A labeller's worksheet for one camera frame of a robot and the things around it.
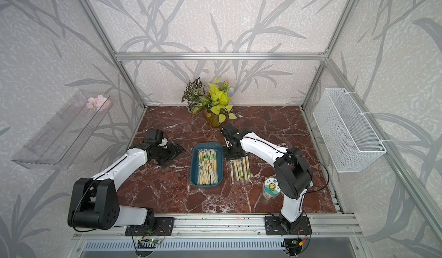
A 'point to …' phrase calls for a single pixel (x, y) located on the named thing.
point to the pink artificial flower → (100, 102)
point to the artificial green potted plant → (214, 101)
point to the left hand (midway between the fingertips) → (180, 154)
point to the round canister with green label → (271, 188)
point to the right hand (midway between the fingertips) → (227, 156)
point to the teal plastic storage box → (206, 164)
